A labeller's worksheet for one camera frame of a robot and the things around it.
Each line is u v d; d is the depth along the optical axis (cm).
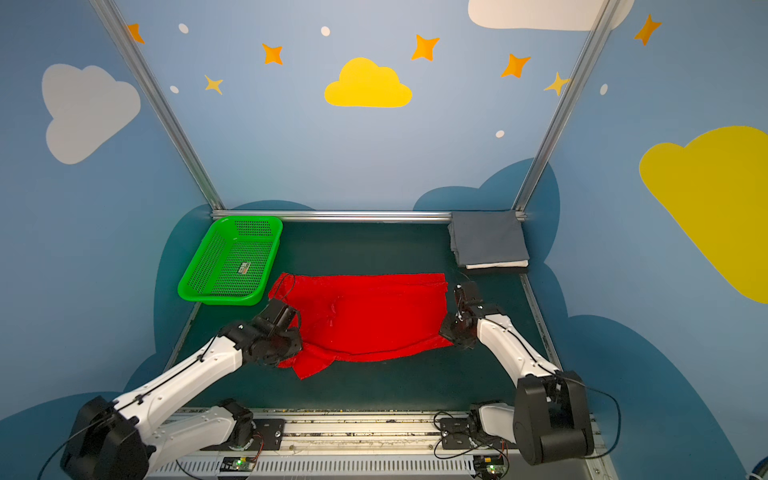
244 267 108
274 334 65
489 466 72
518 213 114
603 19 70
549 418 41
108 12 68
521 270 107
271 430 75
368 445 74
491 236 110
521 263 105
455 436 75
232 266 108
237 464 71
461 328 65
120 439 38
